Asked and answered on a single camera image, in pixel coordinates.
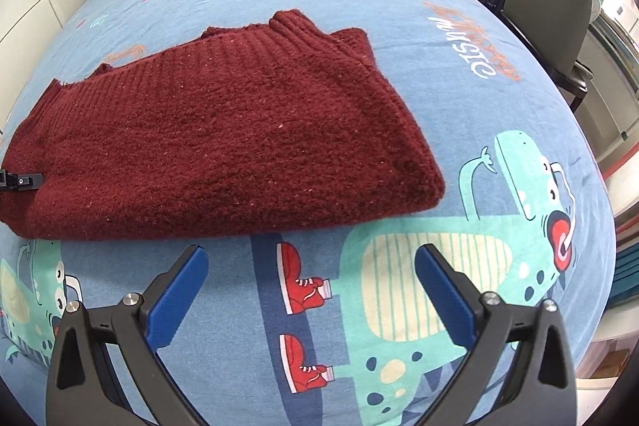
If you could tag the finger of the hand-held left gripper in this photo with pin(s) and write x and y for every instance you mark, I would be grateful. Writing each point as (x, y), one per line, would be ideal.
(22, 180)

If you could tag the teal striped cushion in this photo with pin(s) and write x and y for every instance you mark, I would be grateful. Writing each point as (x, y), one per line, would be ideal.
(626, 279)

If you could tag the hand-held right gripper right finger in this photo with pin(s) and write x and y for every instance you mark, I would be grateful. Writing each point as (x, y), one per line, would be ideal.
(444, 291)

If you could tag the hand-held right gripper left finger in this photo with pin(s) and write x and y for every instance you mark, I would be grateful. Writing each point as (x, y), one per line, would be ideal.
(174, 296)

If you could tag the orange frame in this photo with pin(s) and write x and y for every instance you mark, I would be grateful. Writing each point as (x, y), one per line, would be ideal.
(621, 164)

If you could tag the dark red knit sweater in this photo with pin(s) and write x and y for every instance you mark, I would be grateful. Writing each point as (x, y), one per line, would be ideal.
(224, 131)

